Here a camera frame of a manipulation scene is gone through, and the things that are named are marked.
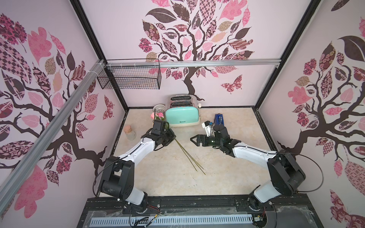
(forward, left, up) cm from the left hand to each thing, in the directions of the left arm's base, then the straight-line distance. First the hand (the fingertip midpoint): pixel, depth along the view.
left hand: (176, 137), depth 89 cm
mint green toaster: (+18, -5, +7) cm, 19 cm away
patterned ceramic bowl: (+35, +16, -8) cm, 39 cm away
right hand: (-3, -11, +4) cm, 12 cm away
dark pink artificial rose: (+13, +11, +7) cm, 19 cm away
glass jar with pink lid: (+6, +32, -4) cm, 33 cm away
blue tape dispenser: (+19, -31, -4) cm, 37 cm away
